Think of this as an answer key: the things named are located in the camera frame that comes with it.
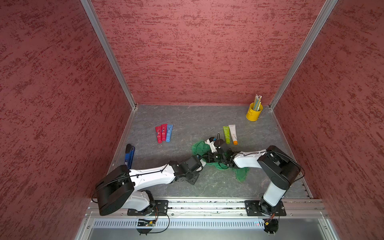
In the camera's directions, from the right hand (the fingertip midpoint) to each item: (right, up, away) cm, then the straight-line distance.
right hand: (203, 159), depth 91 cm
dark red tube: (-31, +17, +12) cm, 38 cm away
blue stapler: (-46, +4, 0) cm, 46 cm away
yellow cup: (+37, +28, +16) cm, 50 cm away
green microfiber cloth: (-1, +7, +1) cm, 7 cm away
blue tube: (-24, +19, +14) cm, 33 cm away
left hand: (-6, -8, -8) cm, 13 cm away
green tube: (+18, +15, +11) cm, 26 cm away
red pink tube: (-28, +17, +12) cm, 34 cm away
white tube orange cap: (+22, +15, +12) cm, 29 cm away
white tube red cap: (0, -1, -4) cm, 4 cm away
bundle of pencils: (+40, +38, +13) cm, 57 cm away
